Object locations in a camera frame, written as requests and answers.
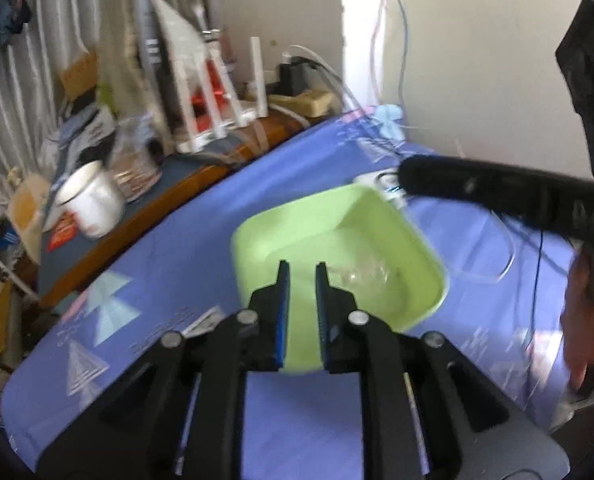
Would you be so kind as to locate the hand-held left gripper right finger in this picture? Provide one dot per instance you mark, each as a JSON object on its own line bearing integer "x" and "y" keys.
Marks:
{"x": 321, "y": 310}

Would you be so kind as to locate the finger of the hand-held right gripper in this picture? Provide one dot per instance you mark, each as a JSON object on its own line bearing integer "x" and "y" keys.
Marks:
{"x": 477, "y": 182}

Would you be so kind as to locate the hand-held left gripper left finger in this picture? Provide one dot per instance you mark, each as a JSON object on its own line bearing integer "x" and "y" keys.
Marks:
{"x": 283, "y": 310}

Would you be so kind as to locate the green plastic tray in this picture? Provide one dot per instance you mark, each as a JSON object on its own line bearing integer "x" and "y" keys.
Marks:
{"x": 327, "y": 230}

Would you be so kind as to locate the person's right hand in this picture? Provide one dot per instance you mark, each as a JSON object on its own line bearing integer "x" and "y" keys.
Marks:
{"x": 584, "y": 325}

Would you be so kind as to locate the white round device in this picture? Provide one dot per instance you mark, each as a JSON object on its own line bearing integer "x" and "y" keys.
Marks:
{"x": 377, "y": 180}

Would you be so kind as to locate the blue printed tablecloth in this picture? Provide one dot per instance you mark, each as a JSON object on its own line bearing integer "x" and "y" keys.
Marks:
{"x": 177, "y": 240}

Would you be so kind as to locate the wooden desk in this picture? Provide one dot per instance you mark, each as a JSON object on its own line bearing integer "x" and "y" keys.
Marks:
{"x": 272, "y": 132}

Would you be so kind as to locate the beige power strip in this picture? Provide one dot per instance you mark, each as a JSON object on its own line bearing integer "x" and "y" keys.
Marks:
{"x": 307, "y": 102}

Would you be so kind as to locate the white rack with red item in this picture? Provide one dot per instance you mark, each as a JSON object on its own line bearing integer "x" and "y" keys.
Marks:
{"x": 212, "y": 132}

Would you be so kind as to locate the clear glass jar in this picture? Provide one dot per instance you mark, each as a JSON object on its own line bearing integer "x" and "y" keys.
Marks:
{"x": 132, "y": 170}

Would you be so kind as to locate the black power adapter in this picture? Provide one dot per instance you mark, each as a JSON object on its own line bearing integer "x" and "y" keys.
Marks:
{"x": 297, "y": 77}

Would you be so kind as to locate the white enamel mug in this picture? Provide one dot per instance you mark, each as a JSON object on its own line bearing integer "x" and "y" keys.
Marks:
{"x": 97, "y": 205}

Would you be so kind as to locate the red packet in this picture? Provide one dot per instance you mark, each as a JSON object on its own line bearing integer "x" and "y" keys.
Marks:
{"x": 62, "y": 232}

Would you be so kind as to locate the grey striped curtain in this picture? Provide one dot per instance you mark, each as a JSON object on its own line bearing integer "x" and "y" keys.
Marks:
{"x": 52, "y": 25}

